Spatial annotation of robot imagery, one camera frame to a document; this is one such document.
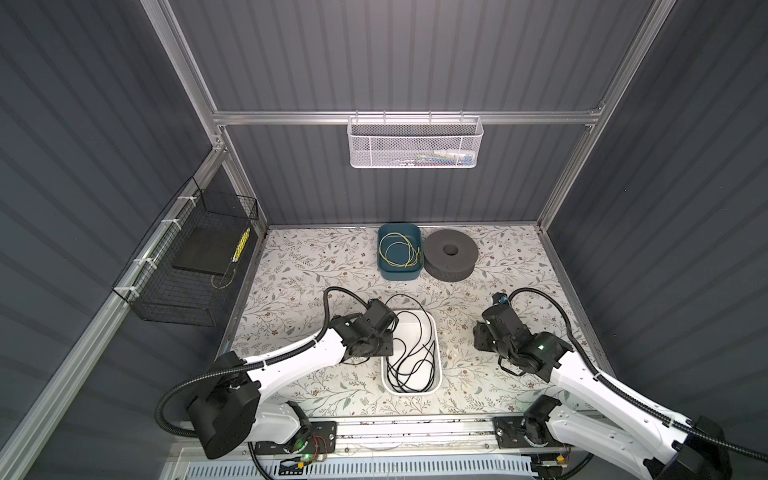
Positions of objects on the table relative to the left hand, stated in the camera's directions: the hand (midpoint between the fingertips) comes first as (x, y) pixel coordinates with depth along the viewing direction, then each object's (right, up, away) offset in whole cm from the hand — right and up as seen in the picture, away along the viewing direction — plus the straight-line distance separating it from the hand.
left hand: (389, 344), depth 83 cm
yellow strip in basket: (-39, +28, -4) cm, 48 cm away
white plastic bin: (+6, +3, +6) cm, 9 cm away
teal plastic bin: (+4, +26, +29) cm, 39 cm away
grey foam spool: (+21, +25, +22) cm, 40 cm away
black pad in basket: (-45, +26, -7) cm, 52 cm away
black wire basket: (-52, +16, -15) cm, 57 cm away
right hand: (+25, +4, -1) cm, 26 cm away
